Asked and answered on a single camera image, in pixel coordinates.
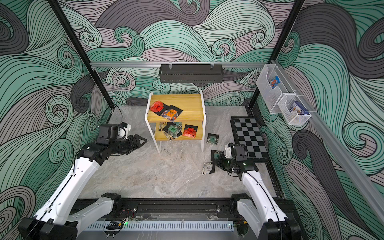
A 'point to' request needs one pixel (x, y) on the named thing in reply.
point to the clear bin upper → (271, 96)
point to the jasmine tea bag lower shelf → (173, 129)
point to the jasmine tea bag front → (212, 138)
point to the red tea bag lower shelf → (190, 131)
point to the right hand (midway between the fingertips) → (217, 162)
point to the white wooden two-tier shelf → (193, 113)
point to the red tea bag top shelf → (158, 107)
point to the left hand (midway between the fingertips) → (143, 141)
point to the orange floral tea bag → (171, 113)
